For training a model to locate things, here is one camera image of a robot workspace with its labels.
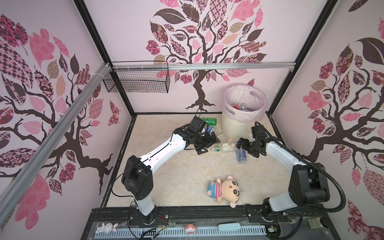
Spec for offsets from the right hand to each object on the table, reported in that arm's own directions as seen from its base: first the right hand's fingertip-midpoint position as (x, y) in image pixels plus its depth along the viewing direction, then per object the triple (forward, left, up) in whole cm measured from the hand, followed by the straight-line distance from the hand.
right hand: (242, 146), depth 91 cm
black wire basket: (+38, +65, +26) cm, 80 cm away
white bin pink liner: (+29, -6, +7) cm, 31 cm away
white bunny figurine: (-41, +71, -4) cm, 82 cm away
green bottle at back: (+23, +18, -2) cm, 29 cm away
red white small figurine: (-42, +32, -2) cm, 53 cm away
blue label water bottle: (-5, +1, -3) cm, 6 cm away
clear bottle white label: (+2, +9, -4) cm, 10 cm away
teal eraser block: (-41, +15, -4) cm, 44 cm away
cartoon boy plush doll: (-26, +12, -1) cm, 29 cm away
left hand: (-7, +19, +11) cm, 23 cm away
